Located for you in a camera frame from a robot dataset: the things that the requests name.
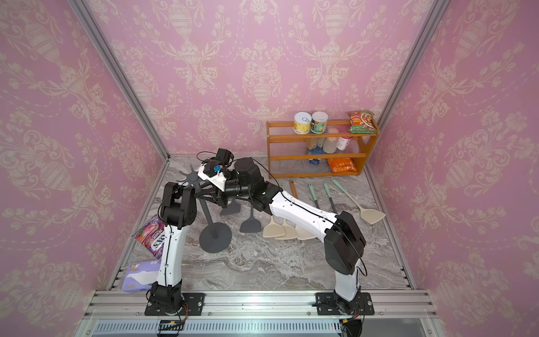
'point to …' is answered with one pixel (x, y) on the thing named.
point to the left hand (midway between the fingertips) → (236, 180)
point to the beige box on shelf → (311, 142)
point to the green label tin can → (318, 122)
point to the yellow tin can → (302, 122)
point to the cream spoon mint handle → (273, 229)
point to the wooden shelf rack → (318, 147)
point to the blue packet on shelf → (316, 161)
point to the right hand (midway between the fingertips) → (198, 191)
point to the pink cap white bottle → (343, 142)
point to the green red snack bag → (361, 122)
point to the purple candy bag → (151, 235)
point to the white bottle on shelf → (330, 145)
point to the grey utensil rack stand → (215, 238)
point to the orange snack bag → (342, 165)
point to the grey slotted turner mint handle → (251, 225)
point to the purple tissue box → (140, 275)
